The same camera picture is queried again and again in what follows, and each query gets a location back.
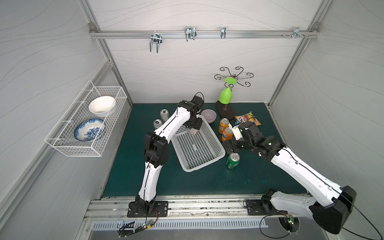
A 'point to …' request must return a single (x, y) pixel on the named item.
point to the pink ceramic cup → (209, 114)
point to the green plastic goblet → (225, 94)
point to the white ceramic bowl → (100, 106)
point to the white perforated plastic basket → (197, 148)
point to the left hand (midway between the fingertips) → (194, 124)
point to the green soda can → (233, 160)
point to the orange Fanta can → (223, 123)
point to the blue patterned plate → (87, 130)
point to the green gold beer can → (194, 131)
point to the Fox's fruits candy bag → (247, 117)
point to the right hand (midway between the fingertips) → (231, 139)
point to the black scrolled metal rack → (218, 77)
